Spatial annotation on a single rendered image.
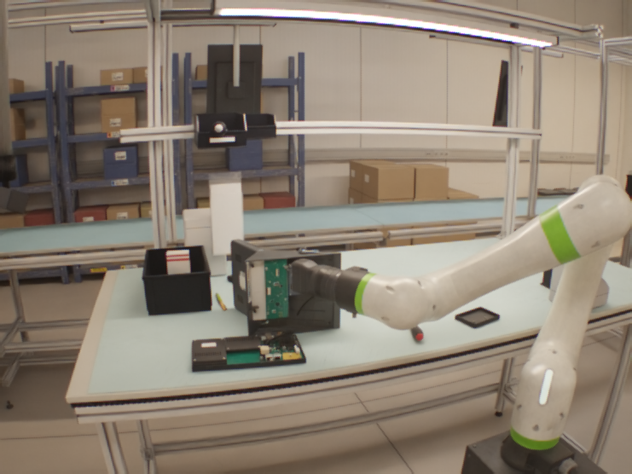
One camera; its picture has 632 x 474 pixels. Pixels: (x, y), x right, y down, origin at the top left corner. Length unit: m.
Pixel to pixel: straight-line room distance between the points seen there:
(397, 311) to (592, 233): 0.40
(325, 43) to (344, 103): 0.72
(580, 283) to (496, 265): 0.25
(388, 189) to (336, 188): 1.04
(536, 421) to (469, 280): 0.35
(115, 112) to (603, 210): 4.35
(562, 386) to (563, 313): 0.20
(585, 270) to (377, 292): 0.49
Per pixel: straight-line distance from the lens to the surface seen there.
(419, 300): 0.96
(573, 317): 1.19
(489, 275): 1.01
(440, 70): 6.13
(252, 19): 1.83
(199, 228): 1.68
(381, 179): 4.66
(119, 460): 1.32
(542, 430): 1.12
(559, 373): 1.09
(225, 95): 2.97
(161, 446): 2.25
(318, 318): 1.31
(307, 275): 1.10
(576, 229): 0.95
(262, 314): 1.26
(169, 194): 2.49
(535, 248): 0.97
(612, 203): 0.95
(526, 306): 1.55
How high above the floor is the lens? 1.55
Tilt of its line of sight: 14 degrees down
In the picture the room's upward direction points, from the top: straight up
